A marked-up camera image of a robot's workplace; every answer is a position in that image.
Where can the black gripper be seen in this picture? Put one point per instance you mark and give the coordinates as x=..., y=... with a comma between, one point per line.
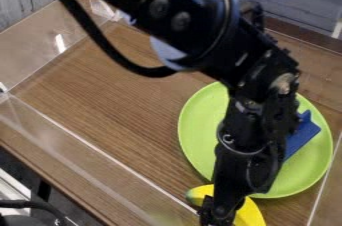
x=248, y=150

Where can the yellow toy banana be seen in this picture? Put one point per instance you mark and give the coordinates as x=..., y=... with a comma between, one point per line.
x=248, y=215

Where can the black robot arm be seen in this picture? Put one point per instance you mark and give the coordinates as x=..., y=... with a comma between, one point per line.
x=216, y=37

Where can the green plate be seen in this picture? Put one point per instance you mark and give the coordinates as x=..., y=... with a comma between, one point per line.
x=303, y=168

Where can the blue plastic block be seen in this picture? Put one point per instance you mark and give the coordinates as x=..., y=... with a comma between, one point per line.
x=306, y=131

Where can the clear acrylic enclosure wall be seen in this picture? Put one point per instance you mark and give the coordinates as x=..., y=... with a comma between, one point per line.
x=91, y=126

